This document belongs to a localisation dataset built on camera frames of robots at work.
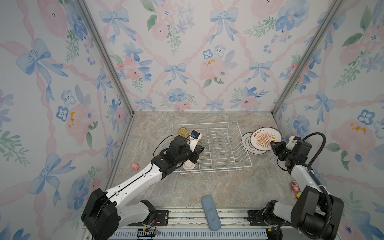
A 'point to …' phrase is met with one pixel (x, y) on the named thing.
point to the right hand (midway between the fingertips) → (271, 141)
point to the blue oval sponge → (213, 219)
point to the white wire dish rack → (224, 148)
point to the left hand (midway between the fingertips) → (203, 146)
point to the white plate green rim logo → (246, 143)
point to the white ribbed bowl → (188, 165)
